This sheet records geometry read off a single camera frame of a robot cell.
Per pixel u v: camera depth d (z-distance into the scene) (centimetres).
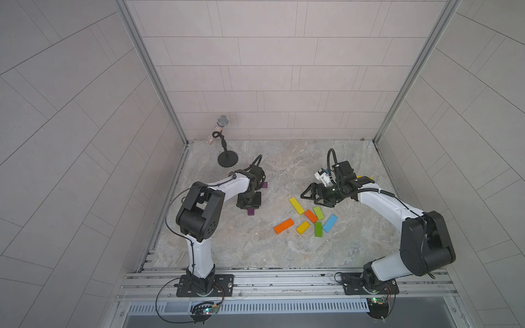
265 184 84
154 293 70
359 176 66
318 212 89
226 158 107
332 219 87
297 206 91
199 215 49
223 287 71
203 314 65
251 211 88
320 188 74
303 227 85
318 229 85
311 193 75
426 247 43
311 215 89
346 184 65
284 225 85
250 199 79
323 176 80
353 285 71
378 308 68
